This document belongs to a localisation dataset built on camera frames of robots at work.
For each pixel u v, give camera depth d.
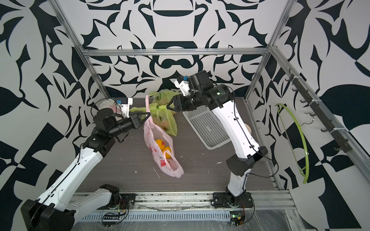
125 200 0.74
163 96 1.00
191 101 0.55
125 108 0.63
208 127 1.02
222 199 0.74
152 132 0.69
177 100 0.56
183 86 0.59
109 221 0.70
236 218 0.71
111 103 1.06
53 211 0.37
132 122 0.60
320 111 0.55
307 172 0.59
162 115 0.92
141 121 0.65
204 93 0.49
